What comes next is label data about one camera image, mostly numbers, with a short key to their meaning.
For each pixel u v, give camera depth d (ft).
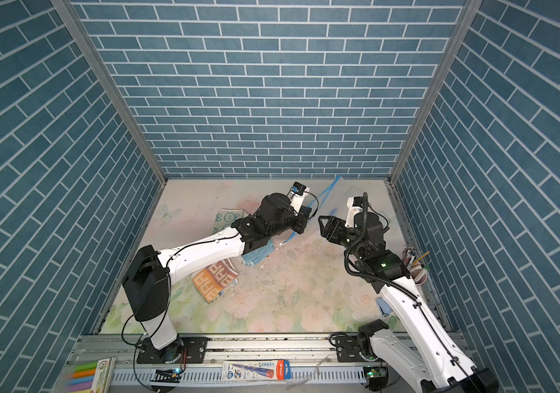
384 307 2.60
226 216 3.43
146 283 1.47
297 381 2.28
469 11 2.32
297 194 2.19
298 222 2.31
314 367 2.36
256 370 2.28
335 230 2.10
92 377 2.23
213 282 2.78
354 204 2.17
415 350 1.46
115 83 2.89
